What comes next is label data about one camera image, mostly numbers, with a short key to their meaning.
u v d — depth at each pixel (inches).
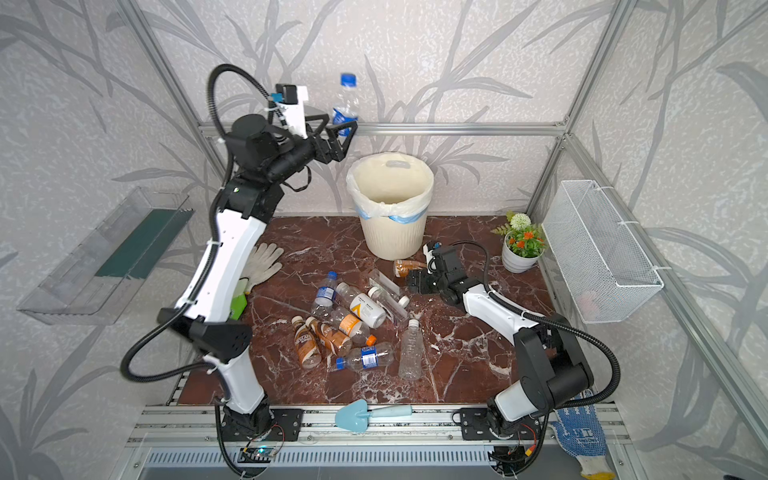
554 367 17.1
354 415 29.0
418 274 31.1
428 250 32.3
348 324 34.0
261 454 27.7
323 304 35.9
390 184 41.4
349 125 23.0
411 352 34.2
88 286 24.8
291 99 20.2
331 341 32.4
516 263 38.5
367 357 31.2
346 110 23.0
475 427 29.0
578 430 28.5
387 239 37.7
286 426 29.0
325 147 22.0
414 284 31.6
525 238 35.8
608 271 24.1
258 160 19.3
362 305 34.9
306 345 32.5
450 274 27.3
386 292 37.0
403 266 38.9
